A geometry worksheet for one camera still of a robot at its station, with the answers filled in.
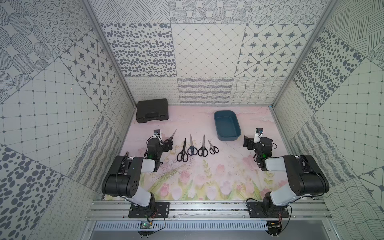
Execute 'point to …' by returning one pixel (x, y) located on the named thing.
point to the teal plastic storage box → (227, 126)
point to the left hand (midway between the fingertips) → (162, 137)
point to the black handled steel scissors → (203, 150)
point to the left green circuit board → (145, 225)
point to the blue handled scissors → (192, 150)
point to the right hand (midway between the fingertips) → (252, 137)
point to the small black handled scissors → (213, 149)
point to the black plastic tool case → (150, 110)
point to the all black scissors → (183, 155)
